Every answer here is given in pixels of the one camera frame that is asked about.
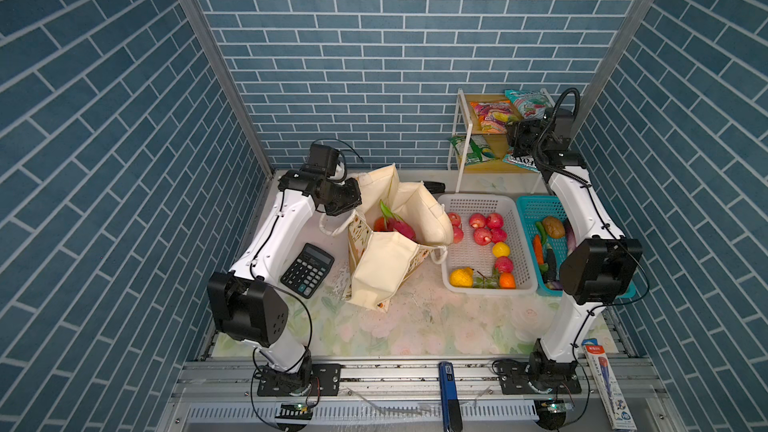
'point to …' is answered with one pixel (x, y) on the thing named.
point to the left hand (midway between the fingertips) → (364, 198)
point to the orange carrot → (538, 249)
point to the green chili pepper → (542, 232)
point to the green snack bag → (479, 149)
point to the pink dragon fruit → (395, 223)
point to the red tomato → (379, 225)
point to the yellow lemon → (462, 277)
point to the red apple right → (454, 218)
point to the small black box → (435, 187)
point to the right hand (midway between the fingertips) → (503, 116)
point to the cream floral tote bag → (380, 263)
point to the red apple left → (458, 235)
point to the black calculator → (308, 271)
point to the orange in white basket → (507, 280)
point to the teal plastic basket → (534, 209)
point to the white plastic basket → (491, 253)
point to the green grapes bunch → (484, 282)
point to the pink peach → (504, 264)
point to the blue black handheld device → (452, 421)
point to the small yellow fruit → (501, 249)
